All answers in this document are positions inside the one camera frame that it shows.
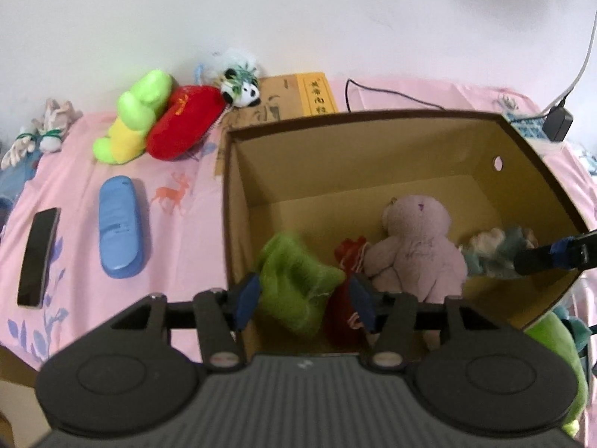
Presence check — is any light blue plush toy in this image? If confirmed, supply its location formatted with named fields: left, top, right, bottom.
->
left=458, top=227, right=538, bottom=279

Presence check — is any green bean plush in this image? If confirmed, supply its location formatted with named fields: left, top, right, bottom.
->
left=525, top=311, right=589, bottom=438

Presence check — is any dark green fuzzy cloth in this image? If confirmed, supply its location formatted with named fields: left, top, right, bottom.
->
left=256, top=233, right=346, bottom=338

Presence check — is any pink teddy bear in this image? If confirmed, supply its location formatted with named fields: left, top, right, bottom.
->
left=362, top=195, right=468, bottom=304

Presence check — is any teal bath sponge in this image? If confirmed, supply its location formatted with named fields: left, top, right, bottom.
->
left=553, top=305, right=596, bottom=354

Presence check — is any blue glasses case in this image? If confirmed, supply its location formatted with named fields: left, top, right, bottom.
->
left=98, top=175, right=145, bottom=279

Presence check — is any white power strip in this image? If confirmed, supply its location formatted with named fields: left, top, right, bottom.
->
left=504, top=112, right=553, bottom=146

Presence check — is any black power adapter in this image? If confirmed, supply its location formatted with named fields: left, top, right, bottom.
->
left=543, top=106, right=574, bottom=143

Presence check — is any pink bedsheet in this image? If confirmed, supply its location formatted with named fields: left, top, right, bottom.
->
left=0, top=74, right=597, bottom=444

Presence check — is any brown cardboard box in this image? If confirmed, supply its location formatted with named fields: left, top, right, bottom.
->
left=218, top=109, right=590, bottom=355

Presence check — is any black smartphone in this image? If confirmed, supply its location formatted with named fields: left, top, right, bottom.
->
left=17, top=207, right=60, bottom=308

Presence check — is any red plush cushion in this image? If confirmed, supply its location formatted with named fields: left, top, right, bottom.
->
left=146, top=85, right=226, bottom=161

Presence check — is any green yellow plush toy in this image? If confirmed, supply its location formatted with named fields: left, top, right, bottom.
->
left=93, top=69, right=173, bottom=165

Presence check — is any yellow brown book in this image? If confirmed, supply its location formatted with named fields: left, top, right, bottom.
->
left=223, top=72, right=338, bottom=128

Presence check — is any panda plush toy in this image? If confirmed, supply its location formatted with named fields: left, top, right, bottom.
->
left=194, top=49, right=261, bottom=108

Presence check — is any white wall cable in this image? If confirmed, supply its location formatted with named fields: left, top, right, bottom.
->
left=535, top=8, right=597, bottom=115

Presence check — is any black charging cable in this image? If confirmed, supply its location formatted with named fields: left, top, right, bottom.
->
left=344, top=78, right=446, bottom=115

